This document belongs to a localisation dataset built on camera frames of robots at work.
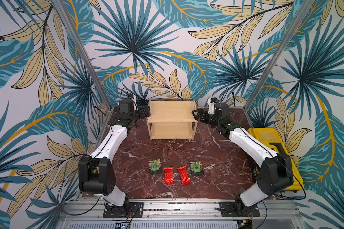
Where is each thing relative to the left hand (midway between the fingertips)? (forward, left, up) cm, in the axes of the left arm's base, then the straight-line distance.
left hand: (144, 110), depth 86 cm
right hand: (-1, -32, 0) cm, 32 cm away
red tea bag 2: (-31, -25, -22) cm, 45 cm away
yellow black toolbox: (-12, -75, -7) cm, 76 cm away
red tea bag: (-31, -16, -22) cm, 41 cm away
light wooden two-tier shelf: (-4, -16, -3) cm, 17 cm away
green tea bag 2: (-25, -33, -23) cm, 47 cm away
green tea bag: (-25, -7, -23) cm, 34 cm away
